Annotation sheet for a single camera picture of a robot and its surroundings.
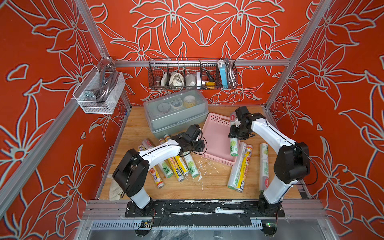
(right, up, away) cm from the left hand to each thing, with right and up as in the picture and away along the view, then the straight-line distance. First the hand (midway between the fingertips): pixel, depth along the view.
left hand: (202, 144), depth 87 cm
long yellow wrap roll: (+20, -20, -9) cm, 29 cm away
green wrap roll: (+17, 0, -5) cm, 18 cm away
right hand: (+16, +5, +2) cm, 17 cm away
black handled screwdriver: (+5, +44, +8) cm, 45 cm away
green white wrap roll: (-6, -12, -3) cm, 14 cm away
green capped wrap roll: (-21, -14, -4) cm, 25 cm away
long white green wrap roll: (+20, -12, -3) cm, 23 cm away
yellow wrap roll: (-10, -15, -3) cm, 19 cm away
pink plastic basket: (+11, +5, +20) cm, 24 cm away
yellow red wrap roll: (-15, -14, -3) cm, 21 cm away
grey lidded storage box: (-18, +18, +2) cm, 26 cm away
